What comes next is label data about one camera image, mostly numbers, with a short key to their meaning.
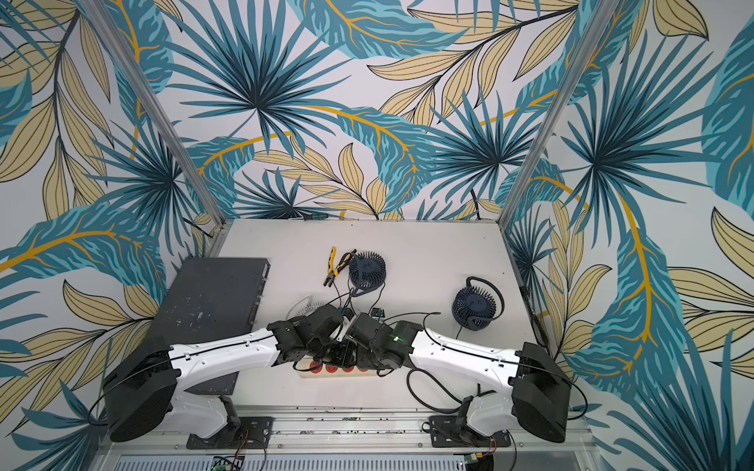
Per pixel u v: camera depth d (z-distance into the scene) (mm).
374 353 576
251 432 727
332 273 1034
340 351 706
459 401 762
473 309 900
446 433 717
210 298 927
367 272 968
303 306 902
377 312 744
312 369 701
